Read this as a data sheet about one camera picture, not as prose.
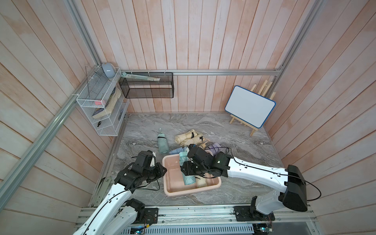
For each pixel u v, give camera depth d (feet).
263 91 3.04
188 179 2.25
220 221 2.40
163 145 3.21
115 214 1.50
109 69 2.70
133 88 3.40
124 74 2.97
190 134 3.31
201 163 1.82
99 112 2.61
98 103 2.37
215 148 3.13
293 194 1.28
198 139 3.22
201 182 2.68
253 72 3.10
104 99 2.33
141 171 1.84
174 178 2.82
